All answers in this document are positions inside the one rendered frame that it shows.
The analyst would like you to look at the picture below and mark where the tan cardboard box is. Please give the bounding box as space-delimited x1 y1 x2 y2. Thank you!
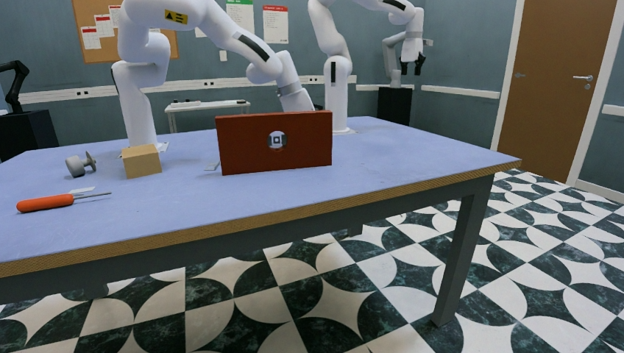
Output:
121 143 163 179

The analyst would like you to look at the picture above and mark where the orange-handled screwdriver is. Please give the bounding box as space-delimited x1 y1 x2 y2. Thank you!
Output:
16 192 112 213

